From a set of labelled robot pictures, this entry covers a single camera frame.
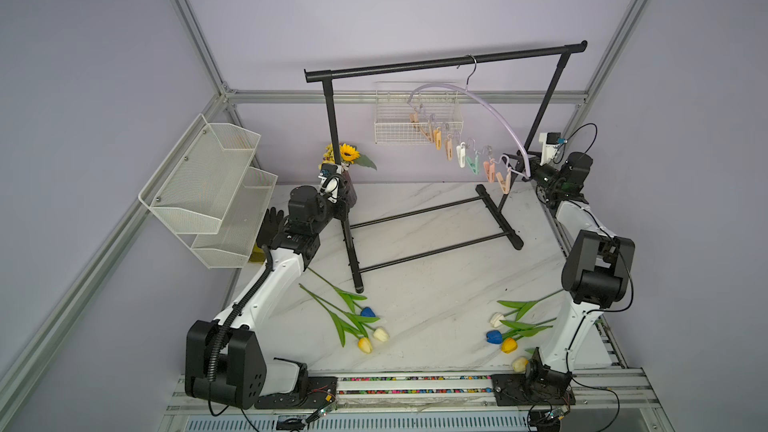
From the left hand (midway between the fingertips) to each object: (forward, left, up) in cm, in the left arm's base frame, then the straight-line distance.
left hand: (344, 191), depth 81 cm
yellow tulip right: (-33, -45, -27) cm, 62 cm away
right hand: (+15, -50, 0) cm, 52 cm away
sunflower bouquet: (+18, +1, -3) cm, 19 cm away
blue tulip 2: (-31, -41, -26) cm, 58 cm away
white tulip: (-30, -10, -26) cm, 41 cm away
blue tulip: (-20, 0, -26) cm, 33 cm away
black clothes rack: (+21, -49, -26) cm, 60 cm away
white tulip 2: (-22, -52, -27) cm, 63 cm away
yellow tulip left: (-33, -6, -26) cm, 43 cm away
